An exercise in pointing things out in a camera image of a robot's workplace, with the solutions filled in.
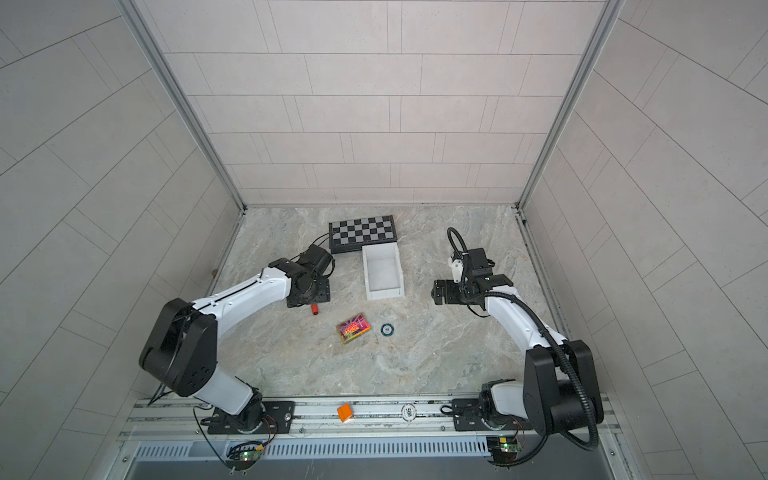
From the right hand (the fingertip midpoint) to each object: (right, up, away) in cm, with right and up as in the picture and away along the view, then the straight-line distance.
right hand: (444, 291), depth 87 cm
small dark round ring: (-17, -11, -2) cm, 20 cm away
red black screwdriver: (-39, -6, +2) cm, 39 cm away
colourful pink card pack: (-27, -10, -2) cm, 28 cm away
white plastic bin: (-19, +5, +11) cm, 22 cm away
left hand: (-36, -1, +2) cm, 36 cm away
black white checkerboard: (-31, +16, +16) cm, 39 cm away
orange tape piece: (-27, -26, -16) cm, 40 cm away
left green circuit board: (-48, -32, -22) cm, 62 cm away
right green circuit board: (+11, -32, -19) cm, 39 cm away
